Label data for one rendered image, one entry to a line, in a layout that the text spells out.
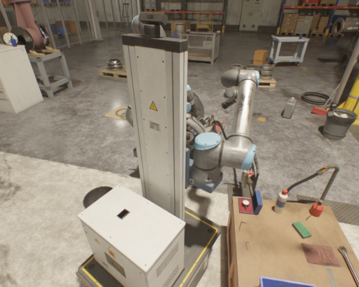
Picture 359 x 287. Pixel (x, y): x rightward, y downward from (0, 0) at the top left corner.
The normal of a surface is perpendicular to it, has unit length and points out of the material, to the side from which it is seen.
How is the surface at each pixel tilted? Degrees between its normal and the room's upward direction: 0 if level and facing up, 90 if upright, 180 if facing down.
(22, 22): 83
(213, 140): 5
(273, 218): 0
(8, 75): 90
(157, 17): 62
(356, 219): 0
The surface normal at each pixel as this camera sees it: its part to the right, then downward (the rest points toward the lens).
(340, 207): 0.00, -0.83
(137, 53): -0.58, 0.45
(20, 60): 0.97, 0.14
